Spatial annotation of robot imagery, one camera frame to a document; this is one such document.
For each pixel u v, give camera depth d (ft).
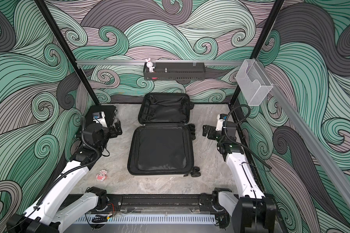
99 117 2.07
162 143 2.89
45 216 1.27
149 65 2.89
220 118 2.34
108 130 1.90
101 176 2.61
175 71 3.18
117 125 2.42
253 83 2.60
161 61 3.06
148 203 2.44
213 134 2.38
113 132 2.21
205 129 2.40
